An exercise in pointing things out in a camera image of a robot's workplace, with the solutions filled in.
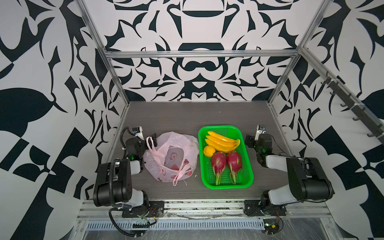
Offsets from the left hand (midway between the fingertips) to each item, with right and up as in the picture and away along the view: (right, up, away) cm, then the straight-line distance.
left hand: (147, 132), depth 91 cm
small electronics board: (+64, -42, -20) cm, 79 cm away
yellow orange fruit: (+36, -10, -4) cm, 38 cm away
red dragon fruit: (+41, -14, -9) cm, 44 cm away
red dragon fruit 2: (+50, -16, -9) cm, 53 cm away
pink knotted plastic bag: (+16, -15, -2) cm, 22 cm away
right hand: (+66, -1, +3) cm, 66 cm away
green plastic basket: (+55, -25, -8) cm, 61 cm away
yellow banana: (+45, -7, +3) cm, 45 cm away
